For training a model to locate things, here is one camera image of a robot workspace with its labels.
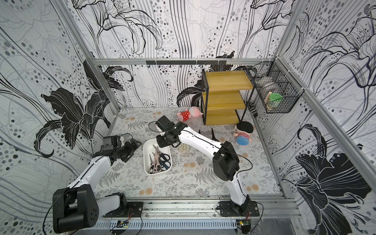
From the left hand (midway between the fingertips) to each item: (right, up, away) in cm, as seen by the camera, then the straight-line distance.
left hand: (140, 149), depth 87 cm
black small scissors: (+15, -9, +1) cm, 17 cm away
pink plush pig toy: (+33, +24, +20) cm, 45 cm away
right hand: (+14, +5, -3) cm, 15 cm away
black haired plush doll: (+66, +11, +9) cm, 68 cm away
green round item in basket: (+77, +29, -9) cm, 83 cm away
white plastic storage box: (+2, -2, +8) cm, 9 cm away
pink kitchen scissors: (+10, -10, -1) cm, 14 cm away
